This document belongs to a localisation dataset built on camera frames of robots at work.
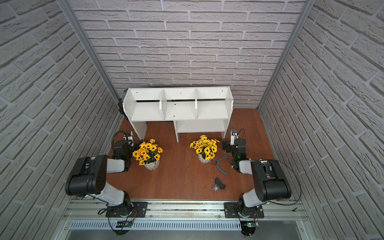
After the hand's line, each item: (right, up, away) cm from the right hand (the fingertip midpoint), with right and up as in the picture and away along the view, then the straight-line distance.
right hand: (234, 138), depth 94 cm
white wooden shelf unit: (-27, +19, -7) cm, 33 cm away
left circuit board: (-60, -40, -22) cm, 75 cm away
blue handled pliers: (-13, -14, -5) cm, 20 cm away
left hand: (-64, 0, 0) cm, 64 cm away
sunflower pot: (-19, -4, -15) cm, 24 cm away
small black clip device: (-12, -24, -13) cm, 30 cm away
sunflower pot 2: (-51, -7, -14) cm, 53 cm away
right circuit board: (+3, -38, -25) cm, 46 cm away
